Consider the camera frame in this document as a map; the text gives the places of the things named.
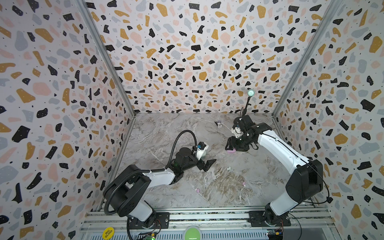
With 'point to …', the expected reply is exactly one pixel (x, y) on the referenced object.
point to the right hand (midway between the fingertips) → (229, 146)
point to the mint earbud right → (229, 168)
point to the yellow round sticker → (108, 233)
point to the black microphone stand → (250, 93)
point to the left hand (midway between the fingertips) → (212, 152)
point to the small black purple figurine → (218, 123)
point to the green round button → (192, 233)
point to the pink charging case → (233, 151)
